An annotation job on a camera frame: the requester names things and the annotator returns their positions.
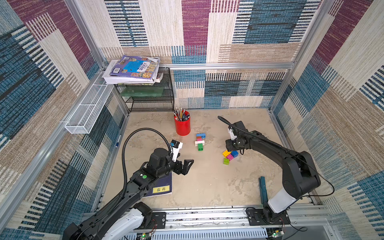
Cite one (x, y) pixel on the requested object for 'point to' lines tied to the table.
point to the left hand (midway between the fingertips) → (186, 157)
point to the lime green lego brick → (226, 161)
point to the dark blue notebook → (160, 186)
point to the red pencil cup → (183, 128)
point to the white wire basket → (84, 119)
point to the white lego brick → (196, 142)
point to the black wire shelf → (156, 97)
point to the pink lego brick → (199, 139)
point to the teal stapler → (263, 189)
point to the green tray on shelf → (142, 91)
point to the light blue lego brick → (201, 134)
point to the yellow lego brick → (226, 153)
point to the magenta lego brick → (230, 157)
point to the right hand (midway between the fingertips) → (233, 147)
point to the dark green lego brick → (200, 147)
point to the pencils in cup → (179, 115)
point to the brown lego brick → (198, 137)
